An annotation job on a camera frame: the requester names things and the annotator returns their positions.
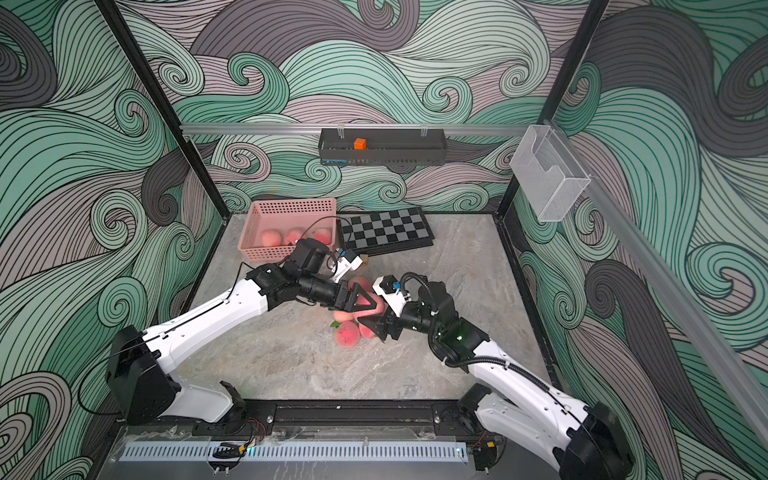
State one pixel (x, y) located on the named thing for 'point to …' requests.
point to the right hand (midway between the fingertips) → (371, 304)
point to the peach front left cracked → (347, 334)
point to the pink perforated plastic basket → (274, 226)
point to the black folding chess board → (384, 231)
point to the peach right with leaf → (365, 331)
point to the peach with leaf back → (323, 235)
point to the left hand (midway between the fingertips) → (367, 304)
